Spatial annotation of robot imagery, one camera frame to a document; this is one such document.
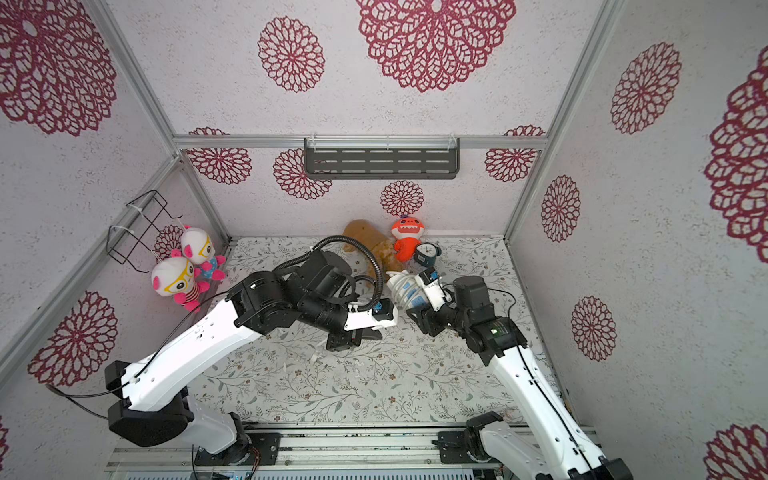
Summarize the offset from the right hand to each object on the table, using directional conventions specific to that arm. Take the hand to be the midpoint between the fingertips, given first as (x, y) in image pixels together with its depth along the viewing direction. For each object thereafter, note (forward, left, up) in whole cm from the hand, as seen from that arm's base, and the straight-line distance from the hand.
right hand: (420, 301), depth 74 cm
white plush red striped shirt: (+9, +69, -2) cm, 69 cm away
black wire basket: (+8, +73, +12) cm, 75 cm away
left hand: (-13, +11, +8) cm, 19 cm away
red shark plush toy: (+43, +2, -18) cm, 46 cm away
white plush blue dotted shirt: (+20, +68, -3) cm, 71 cm away
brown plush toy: (+31, +10, -15) cm, 36 cm away
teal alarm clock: (+33, -5, -19) cm, 38 cm away
